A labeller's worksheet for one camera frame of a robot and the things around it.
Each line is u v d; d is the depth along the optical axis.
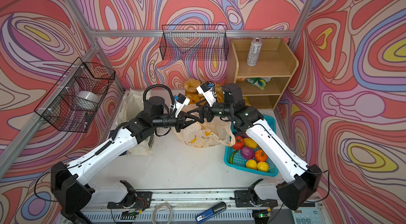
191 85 1.12
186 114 0.63
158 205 0.72
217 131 0.93
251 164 0.80
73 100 0.69
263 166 0.78
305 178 0.38
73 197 0.38
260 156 0.82
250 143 0.86
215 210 0.67
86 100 0.70
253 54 0.82
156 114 0.57
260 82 0.97
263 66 0.86
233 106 0.51
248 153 0.84
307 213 0.69
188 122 0.66
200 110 0.57
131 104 0.89
